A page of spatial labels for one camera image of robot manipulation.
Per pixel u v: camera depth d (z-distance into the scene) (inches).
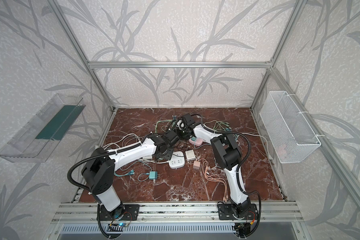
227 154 22.1
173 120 44.6
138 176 33.3
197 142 38.6
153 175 32.9
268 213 29.7
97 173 17.9
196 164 35.0
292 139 23.9
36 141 25.2
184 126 35.7
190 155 35.9
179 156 35.7
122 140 40.1
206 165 35.5
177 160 35.0
